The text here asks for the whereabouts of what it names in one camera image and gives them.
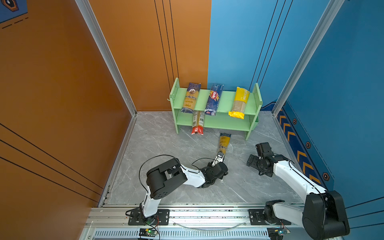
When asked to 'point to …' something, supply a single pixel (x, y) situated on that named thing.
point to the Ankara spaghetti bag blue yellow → (192, 94)
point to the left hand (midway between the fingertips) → (221, 165)
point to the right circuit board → (275, 233)
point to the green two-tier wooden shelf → (224, 109)
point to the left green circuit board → (147, 232)
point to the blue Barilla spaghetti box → (216, 91)
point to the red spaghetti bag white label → (198, 122)
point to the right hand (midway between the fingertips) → (253, 165)
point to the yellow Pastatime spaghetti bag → (241, 99)
